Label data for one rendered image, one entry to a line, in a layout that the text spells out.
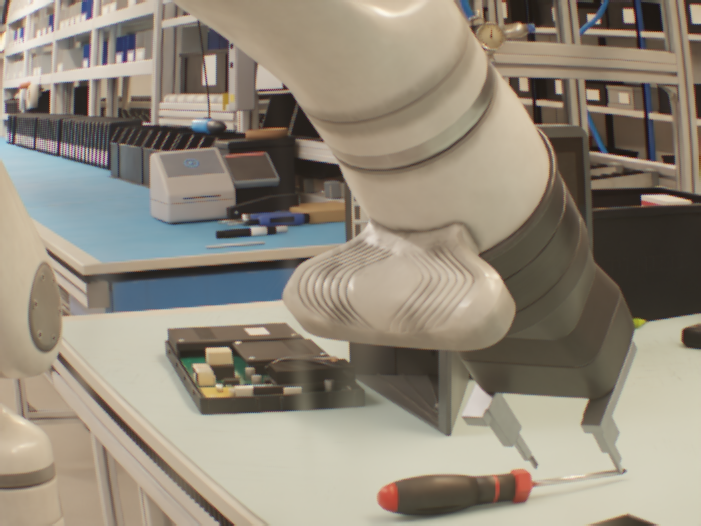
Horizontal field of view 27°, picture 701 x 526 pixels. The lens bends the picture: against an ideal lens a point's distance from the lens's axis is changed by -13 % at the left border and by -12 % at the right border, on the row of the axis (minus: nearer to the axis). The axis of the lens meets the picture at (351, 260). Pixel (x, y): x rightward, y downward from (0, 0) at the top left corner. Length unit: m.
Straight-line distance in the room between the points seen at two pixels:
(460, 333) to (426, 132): 0.07
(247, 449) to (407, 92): 0.61
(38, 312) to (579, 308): 0.37
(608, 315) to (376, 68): 0.19
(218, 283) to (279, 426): 1.62
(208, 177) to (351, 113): 2.78
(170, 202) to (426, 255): 2.71
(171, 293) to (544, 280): 2.19
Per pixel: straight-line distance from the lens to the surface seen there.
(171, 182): 3.31
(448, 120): 0.57
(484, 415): 0.71
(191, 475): 1.09
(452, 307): 0.57
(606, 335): 0.67
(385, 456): 1.10
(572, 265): 0.64
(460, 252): 0.58
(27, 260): 0.90
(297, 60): 0.54
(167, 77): 4.96
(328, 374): 1.27
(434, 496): 0.93
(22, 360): 0.91
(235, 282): 2.82
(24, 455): 0.93
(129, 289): 2.77
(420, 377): 1.35
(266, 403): 1.25
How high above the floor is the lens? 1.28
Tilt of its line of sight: 8 degrees down
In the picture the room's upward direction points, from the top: 2 degrees counter-clockwise
